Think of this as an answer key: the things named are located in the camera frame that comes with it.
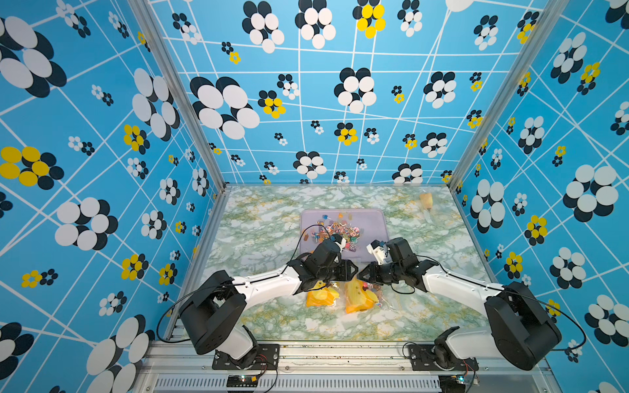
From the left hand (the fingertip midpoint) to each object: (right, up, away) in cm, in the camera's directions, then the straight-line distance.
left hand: (359, 268), depth 81 cm
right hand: (+1, -3, +3) cm, 5 cm away
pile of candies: (-2, +10, +18) cm, 21 cm away
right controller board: (+25, -31, -11) cm, 41 cm away
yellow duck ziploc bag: (-13, -10, +3) cm, 17 cm away
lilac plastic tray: (+3, +12, +23) cm, 26 cm away
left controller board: (-37, -31, -9) cm, 49 cm away
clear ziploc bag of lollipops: (+34, +24, +27) cm, 50 cm away
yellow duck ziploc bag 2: (0, -9, -1) cm, 9 cm away
